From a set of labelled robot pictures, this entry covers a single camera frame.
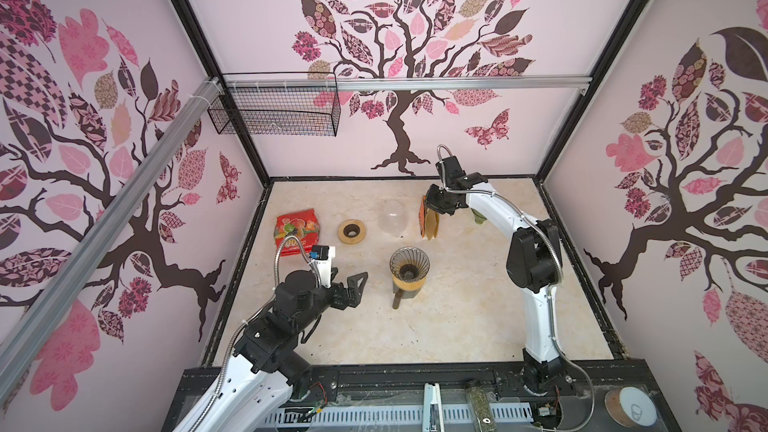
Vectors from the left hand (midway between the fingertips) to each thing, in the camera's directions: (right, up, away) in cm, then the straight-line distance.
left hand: (353, 278), depth 72 cm
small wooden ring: (-4, +9, +31) cm, 32 cm away
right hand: (+21, +20, +25) cm, 39 cm away
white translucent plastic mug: (+10, +13, +34) cm, 38 cm away
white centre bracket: (+19, -31, -4) cm, 37 cm away
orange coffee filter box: (+20, +15, +27) cm, 37 cm away
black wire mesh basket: (-28, +52, +22) cm, 63 cm away
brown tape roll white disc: (+64, -28, -7) cm, 70 cm away
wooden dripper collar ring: (+14, -4, +8) cm, 17 cm away
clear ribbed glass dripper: (+15, +1, +11) cm, 19 cm away
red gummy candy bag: (-23, +5, +22) cm, 33 cm away
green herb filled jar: (+31, -30, -6) cm, 43 cm away
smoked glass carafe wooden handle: (+11, -7, +8) cm, 16 cm away
